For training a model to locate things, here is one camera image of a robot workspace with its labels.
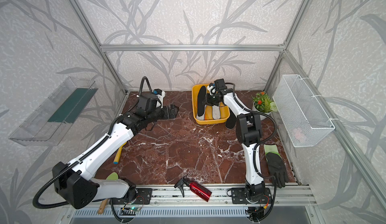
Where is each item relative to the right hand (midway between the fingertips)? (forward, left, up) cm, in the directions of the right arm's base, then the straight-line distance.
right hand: (203, 101), depth 99 cm
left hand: (-17, +16, +14) cm, 27 cm away
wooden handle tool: (-57, +47, -7) cm, 74 cm away
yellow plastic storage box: (-3, -15, -11) cm, 19 cm away
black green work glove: (-40, -41, -11) cm, 58 cm away
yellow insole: (-2, -4, -11) cm, 12 cm away
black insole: (+1, +1, 0) cm, 1 cm away
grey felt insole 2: (-3, -9, -9) cm, 13 cm away
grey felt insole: (-8, +1, -9) cm, 12 cm away
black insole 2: (-10, -19, -11) cm, 24 cm away
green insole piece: (-43, +49, -11) cm, 66 cm away
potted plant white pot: (-5, -37, +3) cm, 38 cm away
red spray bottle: (-50, +4, -8) cm, 51 cm away
